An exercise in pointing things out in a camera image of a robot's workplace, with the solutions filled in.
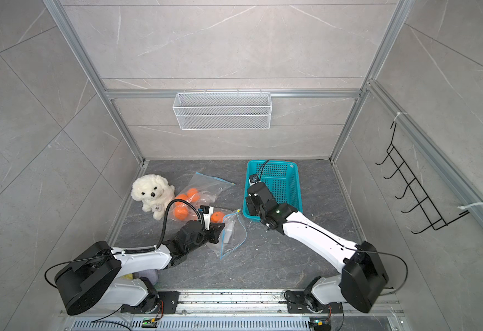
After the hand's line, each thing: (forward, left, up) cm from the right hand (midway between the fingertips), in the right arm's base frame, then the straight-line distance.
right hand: (256, 196), depth 82 cm
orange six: (+11, +31, -11) cm, 34 cm away
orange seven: (-2, +33, -8) cm, 34 cm away
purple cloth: (-26, +41, -14) cm, 50 cm away
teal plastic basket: (+22, -16, -18) cm, 33 cm away
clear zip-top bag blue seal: (-10, +11, -17) cm, 23 cm away
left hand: (-7, +13, -9) cm, 17 cm away
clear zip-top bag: (+10, +26, -9) cm, 29 cm away
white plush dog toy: (+3, +43, -1) cm, 43 cm away
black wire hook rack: (-14, -52, +14) cm, 56 cm away
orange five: (+8, +35, -12) cm, 38 cm away
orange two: (-4, +17, -11) cm, 20 cm away
